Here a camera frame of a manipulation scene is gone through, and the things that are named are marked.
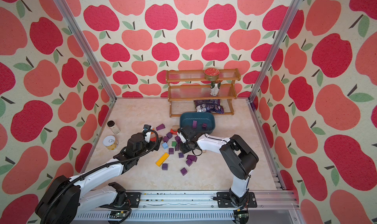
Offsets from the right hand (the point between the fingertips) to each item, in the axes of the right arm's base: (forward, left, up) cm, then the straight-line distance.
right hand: (183, 149), depth 92 cm
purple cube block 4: (+6, +13, +1) cm, 14 cm away
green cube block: (+4, +7, -1) cm, 8 cm away
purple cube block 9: (-14, -2, +1) cm, 14 cm away
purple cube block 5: (-2, +8, +1) cm, 8 cm away
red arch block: (+11, +8, +2) cm, 14 cm away
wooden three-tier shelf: (+47, 0, +8) cm, 47 cm away
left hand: (+1, +16, +11) cm, 20 cm away
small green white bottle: (+35, -18, +23) cm, 46 cm away
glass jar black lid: (+8, +48, +10) cm, 49 cm away
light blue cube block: (0, +11, +3) cm, 12 cm away
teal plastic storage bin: (+22, -11, 0) cm, 25 cm away
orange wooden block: (-2, +15, +22) cm, 27 cm away
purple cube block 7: (-8, -5, +1) cm, 9 cm away
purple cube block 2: (+9, +10, +1) cm, 14 cm away
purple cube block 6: (-4, +1, -1) cm, 4 cm away
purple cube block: (+18, -13, +2) cm, 22 cm away
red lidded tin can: (+37, -15, +32) cm, 51 cm away
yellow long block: (-8, +12, 0) cm, 14 cm away
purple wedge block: (+16, +19, 0) cm, 24 cm away
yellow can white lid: (-2, +46, +5) cm, 46 cm away
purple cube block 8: (-12, +9, 0) cm, 15 cm away
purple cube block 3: (+6, +4, +2) cm, 8 cm away
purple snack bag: (+33, -17, +8) cm, 37 cm away
